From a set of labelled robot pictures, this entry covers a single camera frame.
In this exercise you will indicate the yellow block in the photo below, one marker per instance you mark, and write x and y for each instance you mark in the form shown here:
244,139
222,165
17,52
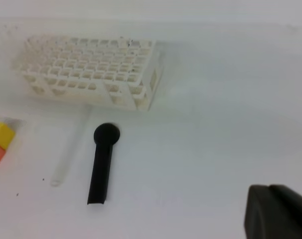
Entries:
6,135

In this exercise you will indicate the white plastic test tube rack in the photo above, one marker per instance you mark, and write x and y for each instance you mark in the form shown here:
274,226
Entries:
116,73

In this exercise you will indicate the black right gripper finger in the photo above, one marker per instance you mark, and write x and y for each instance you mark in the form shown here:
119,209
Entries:
273,212

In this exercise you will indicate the black plastic scoop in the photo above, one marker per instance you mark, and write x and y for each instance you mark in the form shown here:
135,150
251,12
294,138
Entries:
105,136

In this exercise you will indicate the clear glass test tube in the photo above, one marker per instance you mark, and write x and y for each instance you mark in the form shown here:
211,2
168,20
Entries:
64,164

